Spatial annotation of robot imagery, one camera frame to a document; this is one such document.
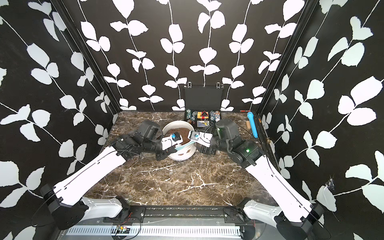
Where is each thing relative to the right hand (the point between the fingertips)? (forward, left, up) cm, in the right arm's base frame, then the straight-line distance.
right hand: (198, 133), depth 66 cm
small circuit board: (-34, +36, -33) cm, 59 cm away
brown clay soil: (+17, +10, -24) cm, 31 cm away
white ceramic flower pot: (+4, +7, -25) cm, 26 cm away
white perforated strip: (-34, +18, -33) cm, 51 cm away
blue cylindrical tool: (+40, -41, -31) cm, 65 cm away
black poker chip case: (+48, -4, -27) cm, 55 cm away
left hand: (-2, +11, -8) cm, 14 cm away
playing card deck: (+32, -3, -31) cm, 45 cm away
